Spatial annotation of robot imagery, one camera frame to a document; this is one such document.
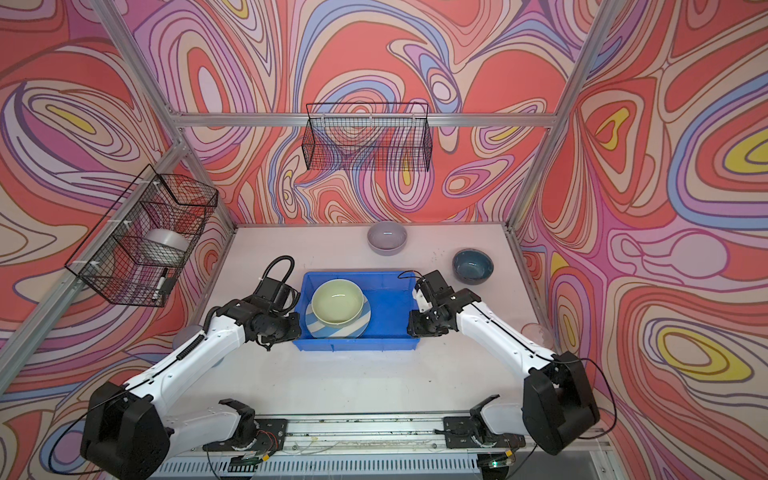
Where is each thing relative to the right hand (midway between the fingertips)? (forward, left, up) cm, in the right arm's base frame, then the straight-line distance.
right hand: (416, 335), depth 82 cm
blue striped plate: (+4, +27, -3) cm, 28 cm away
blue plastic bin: (+18, +6, -7) cm, 21 cm away
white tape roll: (+13, +61, +25) cm, 68 cm away
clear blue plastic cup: (+7, +71, -8) cm, 72 cm away
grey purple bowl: (+41, +7, -4) cm, 42 cm away
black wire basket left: (+12, +66, +27) cm, 73 cm away
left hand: (+2, +32, +1) cm, 32 cm away
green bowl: (+12, +23, -1) cm, 26 cm away
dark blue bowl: (+28, -23, -6) cm, 36 cm away
